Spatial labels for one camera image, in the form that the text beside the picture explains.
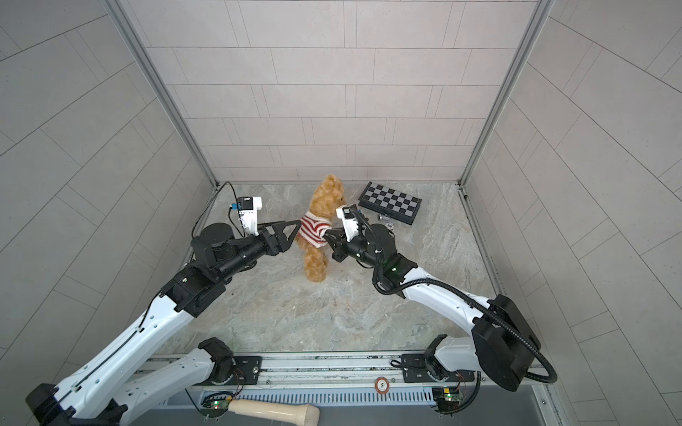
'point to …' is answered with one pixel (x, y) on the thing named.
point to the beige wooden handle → (286, 412)
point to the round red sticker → (382, 385)
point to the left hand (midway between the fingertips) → (300, 224)
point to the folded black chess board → (392, 202)
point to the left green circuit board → (216, 404)
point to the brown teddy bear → (326, 198)
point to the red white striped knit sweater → (313, 228)
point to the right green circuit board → (448, 398)
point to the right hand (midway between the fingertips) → (320, 237)
